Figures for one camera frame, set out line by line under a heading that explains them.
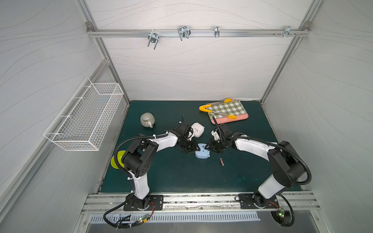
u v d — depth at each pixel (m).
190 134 0.82
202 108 1.12
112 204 0.75
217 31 0.78
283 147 0.48
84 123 0.69
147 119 1.07
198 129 0.99
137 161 0.48
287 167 0.46
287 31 0.77
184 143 0.79
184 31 0.76
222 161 0.87
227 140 0.69
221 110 1.15
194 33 0.80
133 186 0.55
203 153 0.88
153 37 0.79
